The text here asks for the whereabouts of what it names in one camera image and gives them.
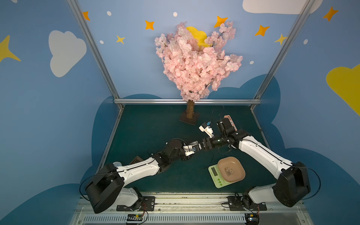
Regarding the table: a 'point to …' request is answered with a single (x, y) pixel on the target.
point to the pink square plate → (230, 169)
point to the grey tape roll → (117, 164)
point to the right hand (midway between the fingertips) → (200, 145)
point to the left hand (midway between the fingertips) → (193, 142)
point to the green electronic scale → (218, 180)
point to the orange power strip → (231, 121)
